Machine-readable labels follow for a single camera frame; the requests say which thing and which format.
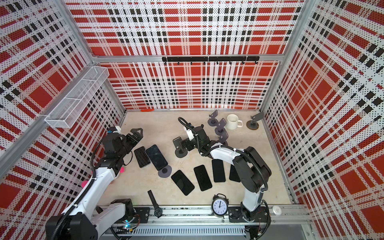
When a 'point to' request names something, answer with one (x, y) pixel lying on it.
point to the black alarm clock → (219, 206)
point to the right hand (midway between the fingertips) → (185, 141)
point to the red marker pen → (147, 110)
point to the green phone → (218, 170)
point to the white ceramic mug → (233, 122)
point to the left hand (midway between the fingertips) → (139, 135)
